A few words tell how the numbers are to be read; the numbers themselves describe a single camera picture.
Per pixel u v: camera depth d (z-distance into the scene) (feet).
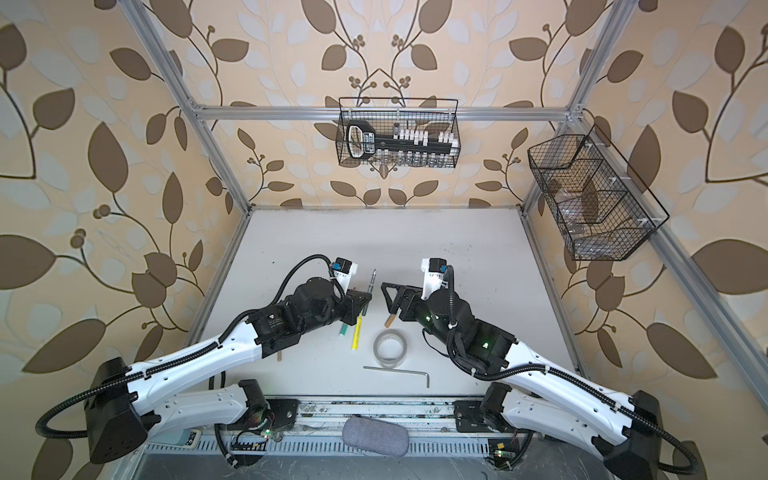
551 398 1.49
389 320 2.99
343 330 2.92
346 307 2.15
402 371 2.69
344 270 2.14
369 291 2.47
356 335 2.85
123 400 1.32
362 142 2.77
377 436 2.27
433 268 2.00
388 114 2.98
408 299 1.96
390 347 2.83
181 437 2.18
